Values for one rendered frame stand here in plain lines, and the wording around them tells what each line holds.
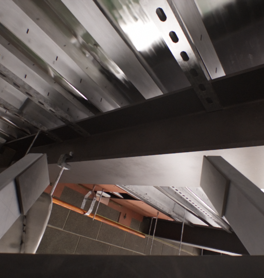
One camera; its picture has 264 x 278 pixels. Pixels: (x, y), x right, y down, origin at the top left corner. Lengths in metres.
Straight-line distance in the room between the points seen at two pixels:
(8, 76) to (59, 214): 1.31
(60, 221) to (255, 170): 1.64
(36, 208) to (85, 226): 1.70
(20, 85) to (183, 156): 0.61
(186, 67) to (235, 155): 0.22
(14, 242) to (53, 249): 1.56
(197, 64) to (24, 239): 0.46
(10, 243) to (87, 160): 0.36
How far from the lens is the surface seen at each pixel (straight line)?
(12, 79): 0.82
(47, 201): 0.38
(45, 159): 0.16
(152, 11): 0.44
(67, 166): 0.77
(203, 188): 0.16
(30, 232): 0.36
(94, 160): 0.63
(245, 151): 0.42
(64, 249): 1.98
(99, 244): 2.21
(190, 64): 0.50
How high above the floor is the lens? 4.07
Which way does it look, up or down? 28 degrees up
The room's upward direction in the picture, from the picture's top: 17 degrees clockwise
